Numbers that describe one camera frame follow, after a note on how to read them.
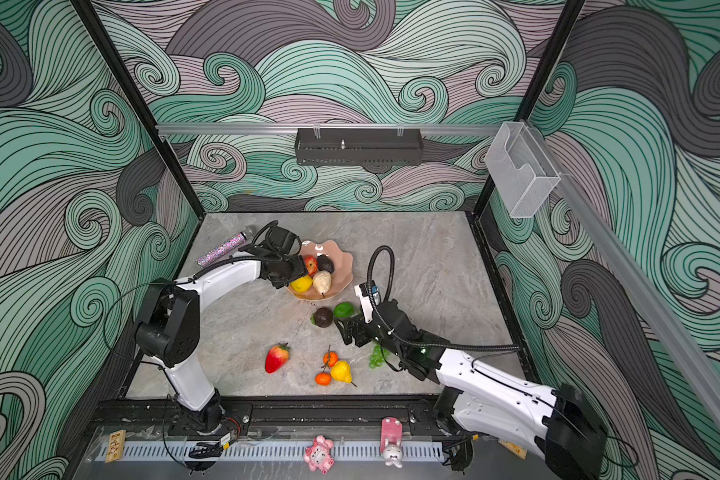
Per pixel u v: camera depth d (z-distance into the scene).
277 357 0.80
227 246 1.07
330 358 0.81
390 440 0.70
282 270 0.80
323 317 0.87
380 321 0.54
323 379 0.77
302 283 0.89
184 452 0.70
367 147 0.95
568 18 0.72
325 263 0.98
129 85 0.84
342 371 0.78
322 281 0.92
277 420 0.74
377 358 0.83
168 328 0.47
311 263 0.96
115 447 0.68
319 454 0.66
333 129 0.94
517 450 0.68
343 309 0.90
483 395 0.47
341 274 0.98
